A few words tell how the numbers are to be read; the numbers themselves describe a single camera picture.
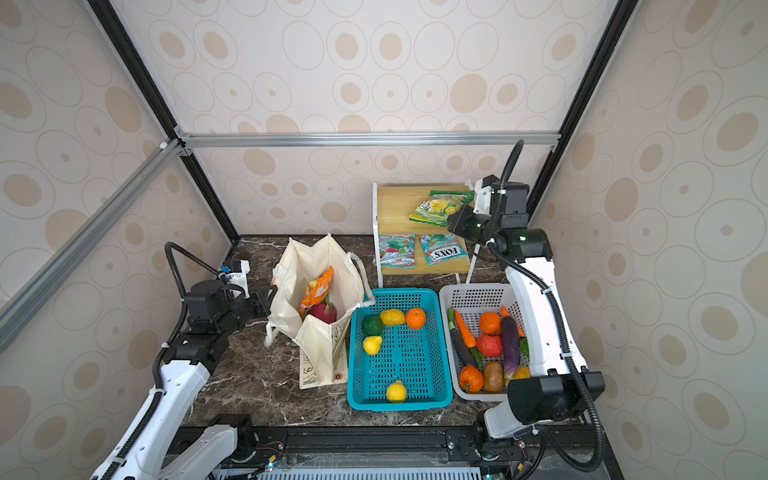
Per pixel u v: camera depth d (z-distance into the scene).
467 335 0.92
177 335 0.55
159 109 0.83
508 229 0.52
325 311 0.89
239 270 0.67
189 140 0.90
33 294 0.53
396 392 0.78
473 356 0.87
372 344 0.86
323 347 0.78
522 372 0.80
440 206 0.75
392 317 0.92
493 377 0.80
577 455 0.73
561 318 0.43
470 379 0.78
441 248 0.92
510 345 0.82
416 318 0.92
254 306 0.66
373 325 0.88
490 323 0.89
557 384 0.39
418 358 0.88
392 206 0.81
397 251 0.90
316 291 0.88
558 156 0.95
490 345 0.85
